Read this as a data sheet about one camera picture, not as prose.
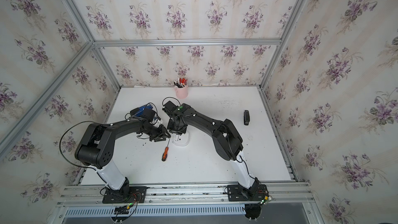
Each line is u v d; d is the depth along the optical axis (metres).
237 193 0.72
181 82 1.10
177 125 0.75
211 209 0.70
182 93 1.11
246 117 0.98
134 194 0.73
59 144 0.44
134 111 1.01
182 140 0.88
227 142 0.54
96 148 0.48
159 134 0.82
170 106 0.72
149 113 0.79
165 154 0.85
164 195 0.75
